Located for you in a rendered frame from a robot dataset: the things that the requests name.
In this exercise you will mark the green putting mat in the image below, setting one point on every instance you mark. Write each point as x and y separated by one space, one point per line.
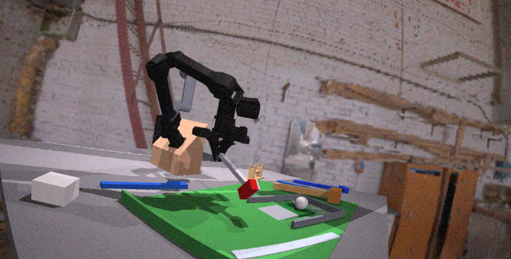
220 218

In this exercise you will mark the white flat strip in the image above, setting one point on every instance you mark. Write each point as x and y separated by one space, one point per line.
283 247

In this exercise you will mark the white golf ball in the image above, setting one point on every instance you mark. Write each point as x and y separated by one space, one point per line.
301 202

